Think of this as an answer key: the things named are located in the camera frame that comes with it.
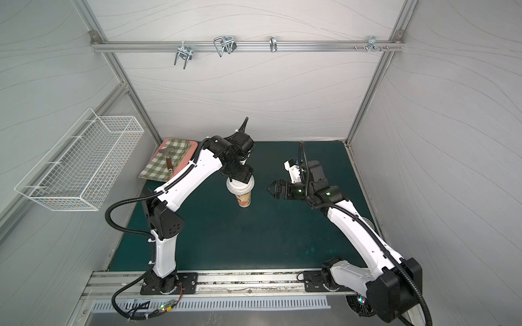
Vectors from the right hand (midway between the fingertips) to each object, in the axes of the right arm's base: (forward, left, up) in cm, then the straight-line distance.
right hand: (275, 187), depth 76 cm
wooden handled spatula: (+35, +65, -20) cm, 76 cm away
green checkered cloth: (+21, +64, -19) cm, 70 cm away
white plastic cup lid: (+1, +14, -3) cm, 15 cm away
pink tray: (+30, +51, -20) cm, 62 cm away
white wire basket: (-2, +67, +11) cm, 68 cm away
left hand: (+5, +14, -1) cm, 15 cm away
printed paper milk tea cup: (+2, +14, -14) cm, 20 cm away
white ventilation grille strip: (-37, +36, -19) cm, 55 cm away
